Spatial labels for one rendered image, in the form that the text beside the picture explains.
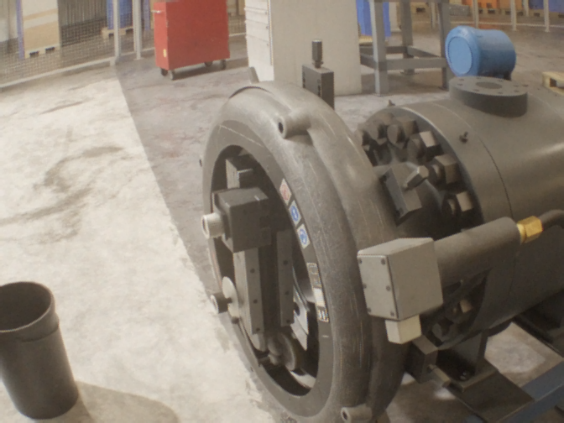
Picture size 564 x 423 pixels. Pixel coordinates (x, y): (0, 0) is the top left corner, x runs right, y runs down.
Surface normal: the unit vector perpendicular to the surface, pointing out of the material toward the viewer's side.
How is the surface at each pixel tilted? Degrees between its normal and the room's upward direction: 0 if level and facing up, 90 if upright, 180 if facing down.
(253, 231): 94
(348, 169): 42
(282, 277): 94
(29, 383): 93
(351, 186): 46
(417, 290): 67
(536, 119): 25
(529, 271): 93
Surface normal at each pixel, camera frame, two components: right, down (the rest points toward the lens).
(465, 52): -0.90, 0.22
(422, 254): 0.38, -0.06
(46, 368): 0.81, 0.23
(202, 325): -0.05, -0.92
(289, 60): 0.33, 0.34
